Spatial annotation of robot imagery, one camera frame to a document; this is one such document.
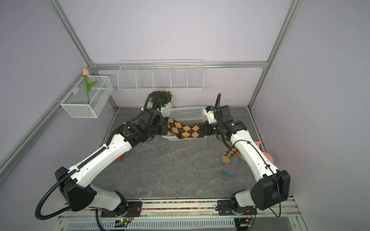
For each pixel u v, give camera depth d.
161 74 0.99
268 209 0.45
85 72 0.85
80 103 0.82
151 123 0.56
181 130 0.81
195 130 0.80
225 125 0.54
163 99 1.03
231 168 0.87
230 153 0.91
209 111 0.71
